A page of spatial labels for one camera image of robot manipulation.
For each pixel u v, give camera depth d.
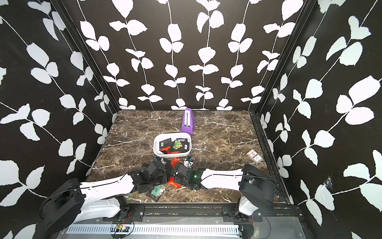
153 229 0.70
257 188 0.44
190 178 0.62
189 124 1.01
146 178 0.65
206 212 0.75
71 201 0.41
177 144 0.95
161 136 1.01
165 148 0.95
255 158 0.93
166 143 0.98
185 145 0.96
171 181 0.83
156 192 0.80
